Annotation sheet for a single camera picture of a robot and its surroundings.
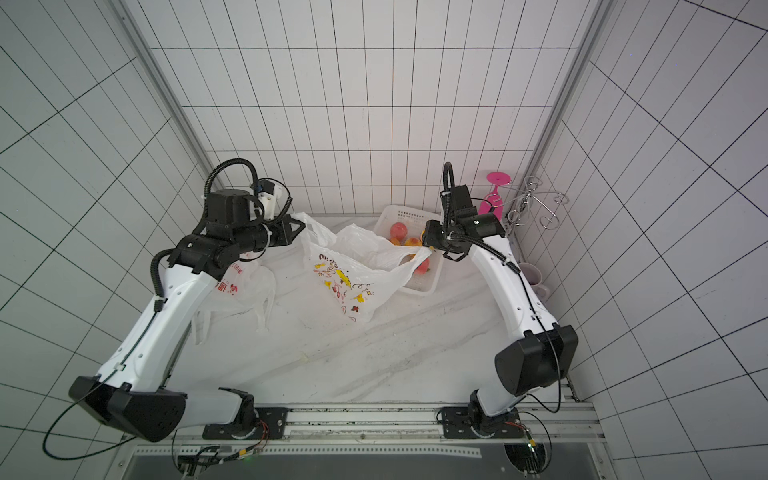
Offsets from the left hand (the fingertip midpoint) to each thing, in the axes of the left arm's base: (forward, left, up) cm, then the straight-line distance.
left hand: (302, 231), depth 71 cm
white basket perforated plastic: (+30, -31, -26) cm, 50 cm away
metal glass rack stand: (+18, -62, -3) cm, 64 cm away
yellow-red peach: (+19, -30, -27) cm, 44 cm away
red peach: (+24, -25, -27) cm, 44 cm away
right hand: (+6, -34, -7) cm, 36 cm away
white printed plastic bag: (-4, -12, -9) cm, 15 cm away
